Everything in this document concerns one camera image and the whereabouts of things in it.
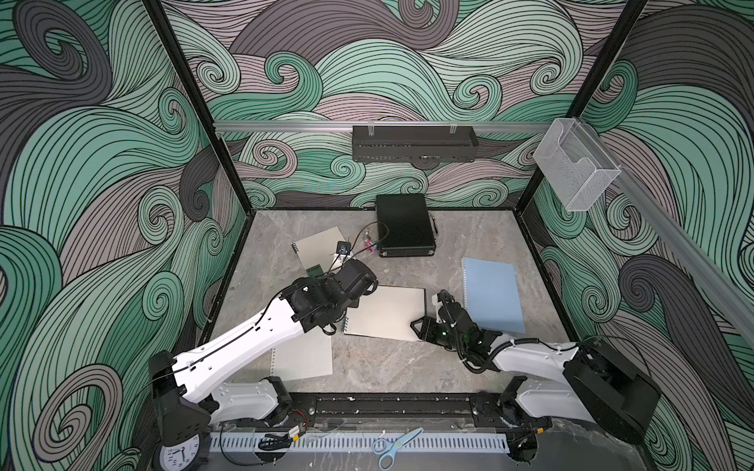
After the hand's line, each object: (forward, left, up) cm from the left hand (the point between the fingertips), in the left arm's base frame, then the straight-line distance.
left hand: (345, 279), depth 73 cm
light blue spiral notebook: (+8, -47, -23) cm, 53 cm away
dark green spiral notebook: (+2, -12, -23) cm, 26 cm away
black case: (+36, -19, -20) cm, 46 cm away
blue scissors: (-33, -11, -22) cm, 41 cm away
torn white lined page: (-11, +12, -24) cm, 29 cm away
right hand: (-5, -18, -20) cm, 28 cm away
